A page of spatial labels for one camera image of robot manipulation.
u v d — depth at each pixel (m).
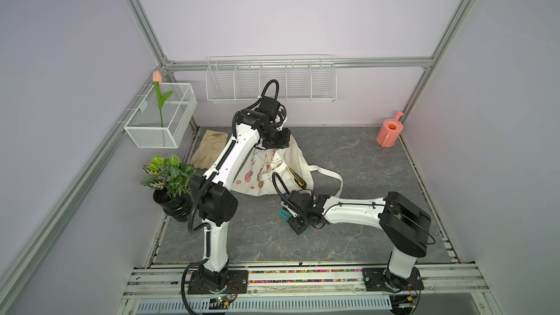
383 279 0.74
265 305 1.58
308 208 0.68
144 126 0.79
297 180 0.97
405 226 0.46
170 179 0.75
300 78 1.02
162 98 0.85
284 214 0.89
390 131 1.05
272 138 0.71
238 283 0.74
